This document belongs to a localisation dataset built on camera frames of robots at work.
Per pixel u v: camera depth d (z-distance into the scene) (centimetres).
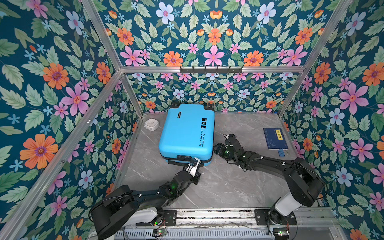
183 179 63
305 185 45
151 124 108
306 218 75
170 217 74
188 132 84
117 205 46
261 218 73
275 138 104
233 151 69
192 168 71
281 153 97
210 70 93
